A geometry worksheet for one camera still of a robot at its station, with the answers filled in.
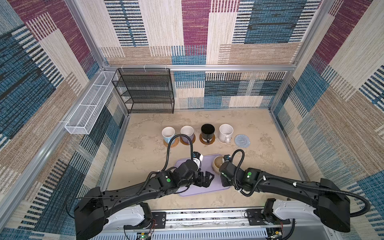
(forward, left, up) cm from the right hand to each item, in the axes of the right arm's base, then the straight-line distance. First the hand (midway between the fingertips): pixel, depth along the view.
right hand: (225, 179), depth 82 cm
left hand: (-1, +9, +10) cm, 14 cm away
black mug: (+28, +7, +7) cm, 30 cm away
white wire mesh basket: (+33, +83, +15) cm, 91 cm away
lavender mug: (+31, +20, +3) cm, 37 cm away
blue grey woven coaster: (+27, -16, -4) cm, 31 cm away
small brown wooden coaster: (+23, +21, 0) cm, 31 cm away
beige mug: (+8, +4, +5) cm, 10 cm away
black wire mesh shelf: (+61, +50, +13) cm, 80 cm away
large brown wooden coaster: (+25, +9, -1) cm, 26 cm away
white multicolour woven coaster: (+26, -2, -3) cm, 26 cm away
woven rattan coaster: (+27, +27, -3) cm, 39 cm away
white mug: (+32, -6, -1) cm, 32 cm away
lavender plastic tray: (+10, +9, -3) cm, 14 cm away
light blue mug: (+28, +32, +5) cm, 43 cm away
